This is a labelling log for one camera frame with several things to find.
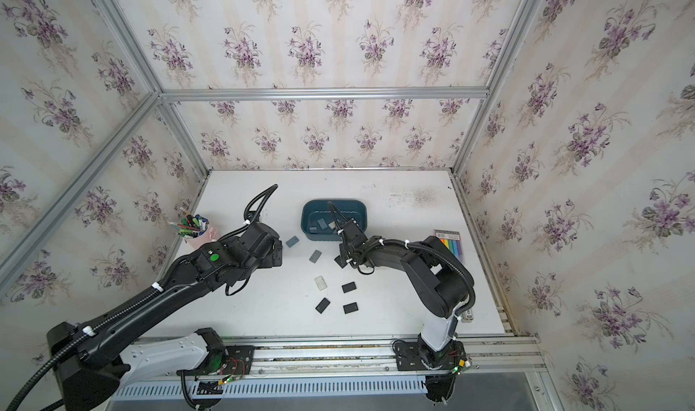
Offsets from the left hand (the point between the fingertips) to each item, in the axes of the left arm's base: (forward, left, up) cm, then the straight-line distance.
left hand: (267, 249), depth 76 cm
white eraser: (-3, -14, -18) cm, 23 cm away
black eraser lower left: (-10, -15, -17) cm, 25 cm away
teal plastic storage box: (+26, -11, -15) cm, 32 cm away
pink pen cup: (+13, +29, -9) cm, 33 cm away
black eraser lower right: (-11, -24, -17) cm, 32 cm away
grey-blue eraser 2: (+19, -14, -16) cm, 29 cm away
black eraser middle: (-5, -24, -17) cm, 29 cm away
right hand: (+9, -25, -17) cm, 32 cm away
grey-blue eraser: (+15, -11, -13) cm, 23 cm away
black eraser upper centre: (+5, -21, -17) cm, 27 cm away
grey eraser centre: (+6, -12, -17) cm, 21 cm away
